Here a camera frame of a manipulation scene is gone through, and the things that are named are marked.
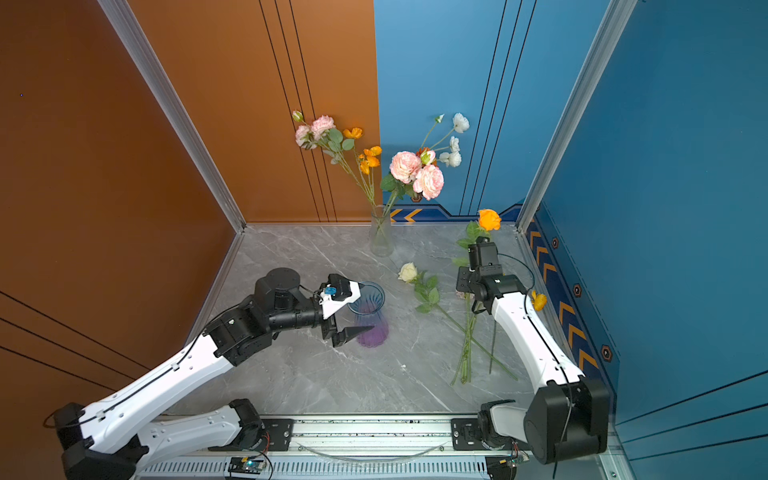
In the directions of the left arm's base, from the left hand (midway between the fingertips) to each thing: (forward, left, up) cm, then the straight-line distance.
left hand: (365, 299), depth 64 cm
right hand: (+16, -27, -13) cm, 34 cm away
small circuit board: (-27, +29, -32) cm, 51 cm away
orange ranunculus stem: (+28, -33, -3) cm, 44 cm away
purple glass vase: (+5, +1, -13) cm, 14 cm away
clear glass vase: (+38, -1, -24) cm, 45 cm away
